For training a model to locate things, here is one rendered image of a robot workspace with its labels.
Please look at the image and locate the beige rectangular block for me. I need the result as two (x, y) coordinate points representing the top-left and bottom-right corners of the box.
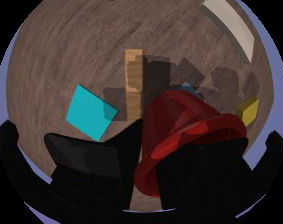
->
(198, 0), (254, 63)

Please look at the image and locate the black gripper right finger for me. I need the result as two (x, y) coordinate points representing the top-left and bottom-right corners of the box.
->
(154, 137), (249, 210)

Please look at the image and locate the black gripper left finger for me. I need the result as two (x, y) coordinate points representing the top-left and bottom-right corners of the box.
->
(44, 117), (144, 210)

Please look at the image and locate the brown rectangular block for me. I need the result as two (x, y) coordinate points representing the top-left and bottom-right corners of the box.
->
(125, 48), (144, 125)

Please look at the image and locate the yellow rectangular block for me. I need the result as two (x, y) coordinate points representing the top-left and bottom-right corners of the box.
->
(235, 96), (258, 127)

